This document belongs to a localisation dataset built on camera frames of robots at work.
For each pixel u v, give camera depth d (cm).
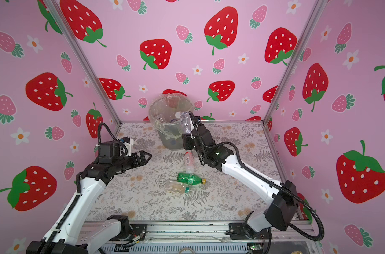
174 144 101
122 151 67
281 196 42
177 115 93
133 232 73
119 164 62
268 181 43
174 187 88
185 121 73
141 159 69
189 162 93
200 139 52
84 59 86
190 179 86
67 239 39
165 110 99
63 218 41
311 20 73
